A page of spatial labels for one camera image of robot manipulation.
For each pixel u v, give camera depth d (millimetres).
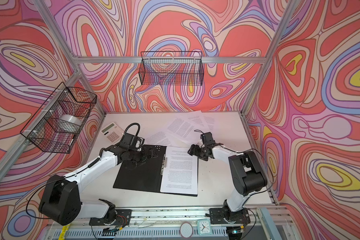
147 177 860
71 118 733
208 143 752
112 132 1048
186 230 664
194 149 842
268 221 683
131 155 664
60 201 410
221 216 730
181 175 871
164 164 911
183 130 1078
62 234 677
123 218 720
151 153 765
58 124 708
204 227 690
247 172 477
